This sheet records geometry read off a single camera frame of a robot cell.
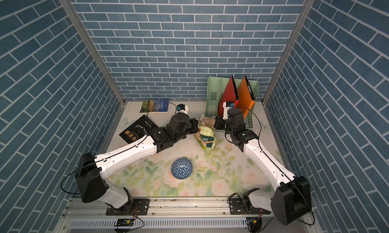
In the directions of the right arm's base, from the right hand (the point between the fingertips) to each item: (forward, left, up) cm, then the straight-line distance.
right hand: (217, 116), depth 80 cm
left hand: (-6, +7, +2) cm, 9 cm away
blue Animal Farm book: (+25, +47, -22) cm, 58 cm away
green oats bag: (-9, +5, -5) cm, 11 cm away
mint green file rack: (+33, +1, -6) cm, 34 cm away
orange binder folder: (+13, -15, +5) cm, 20 cm away
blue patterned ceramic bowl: (-20, +19, -24) cm, 36 cm away
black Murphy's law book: (+2, +50, -20) cm, 54 cm away
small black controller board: (-47, +42, -27) cm, 69 cm away
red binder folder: (+31, -9, -10) cm, 34 cm away
